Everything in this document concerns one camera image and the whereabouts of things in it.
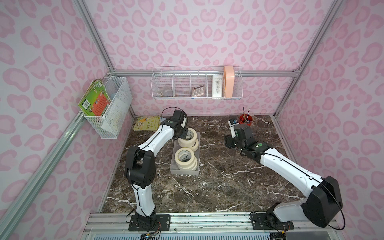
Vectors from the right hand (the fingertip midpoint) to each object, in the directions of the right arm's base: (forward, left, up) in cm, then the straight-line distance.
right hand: (229, 134), depth 83 cm
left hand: (+9, +28, -7) cm, 30 cm away
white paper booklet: (+7, +64, +7) cm, 65 cm away
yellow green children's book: (+25, +58, -20) cm, 66 cm away
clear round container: (+25, +37, +9) cm, 46 cm away
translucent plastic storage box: (-12, +32, -19) cm, 39 cm away
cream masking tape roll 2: (+3, +19, -17) cm, 26 cm away
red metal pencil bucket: (+21, -15, -11) cm, 28 cm away
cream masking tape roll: (+2, +22, -8) cm, 24 cm away
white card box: (+29, +6, +11) cm, 32 cm away
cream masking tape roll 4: (-14, +21, -14) cm, 29 cm away
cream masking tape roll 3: (-6, +26, -15) cm, 30 cm away
